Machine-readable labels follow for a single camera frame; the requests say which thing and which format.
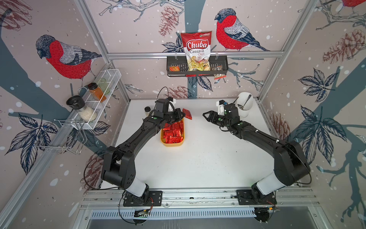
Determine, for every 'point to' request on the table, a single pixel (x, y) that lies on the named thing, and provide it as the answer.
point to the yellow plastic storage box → (163, 141)
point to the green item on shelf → (102, 83)
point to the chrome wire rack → (64, 135)
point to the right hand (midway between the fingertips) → (204, 114)
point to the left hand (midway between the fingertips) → (188, 111)
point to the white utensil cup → (246, 99)
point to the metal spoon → (241, 107)
